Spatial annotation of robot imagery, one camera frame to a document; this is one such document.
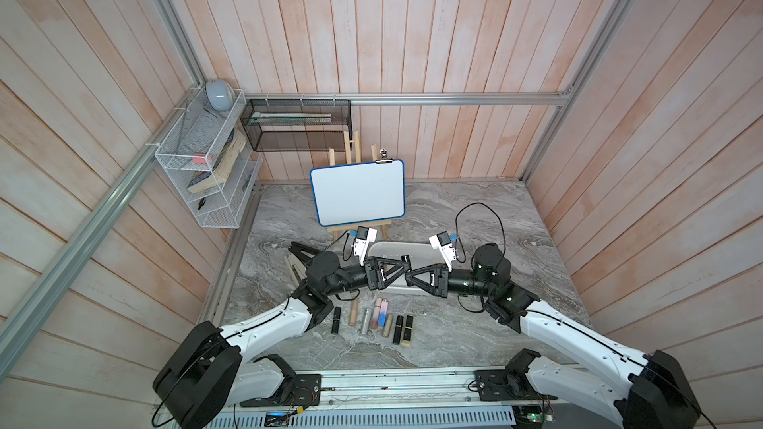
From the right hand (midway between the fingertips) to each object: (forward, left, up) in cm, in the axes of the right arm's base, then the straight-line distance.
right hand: (408, 277), depth 70 cm
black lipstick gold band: (-6, +2, -21) cm, 21 cm away
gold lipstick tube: (-5, +5, -21) cm, 22 cm away
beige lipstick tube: (-1, +15, -20) cm, 25 cm away
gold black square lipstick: (-6, -1, -20) cm, 21 cm away
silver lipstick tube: (-4, +11, -20) cm, 23 cm away
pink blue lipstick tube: (-3, +6, -20) cm, 21 cm away
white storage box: (+5, -3, +3) cm, 6 cm away
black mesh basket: (+43, +32, +14) cm, 55 cm away
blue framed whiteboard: (+31, +15, -4) cm, 35 cm away
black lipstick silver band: (-4, +20, -20) cm, 28 cm away
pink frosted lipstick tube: (-1, +8, -20) cm, 22 cm away
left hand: (+1, +1, +2) cm, 2 cm away
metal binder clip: (+36, +6, +6) cm, 37 cm away
